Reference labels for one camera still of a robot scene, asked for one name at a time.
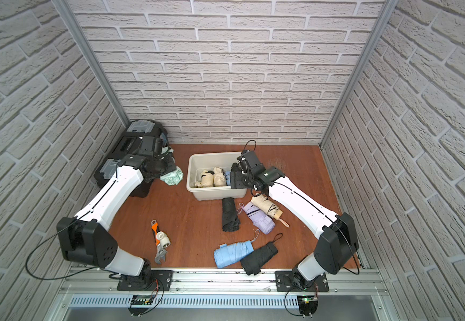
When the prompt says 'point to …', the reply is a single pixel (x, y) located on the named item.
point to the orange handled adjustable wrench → (162, 251)
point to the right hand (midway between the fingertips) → (242, 178)
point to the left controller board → (140, 303)
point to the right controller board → (308, 304)
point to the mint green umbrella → (174, 177)
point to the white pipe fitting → (164, 240)
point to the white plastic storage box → (202, 161)
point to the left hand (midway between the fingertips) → (175, 161)
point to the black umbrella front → (252, 263)
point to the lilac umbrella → (259, 218)
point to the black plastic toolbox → (127, 144)
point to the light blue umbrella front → (230, 253)
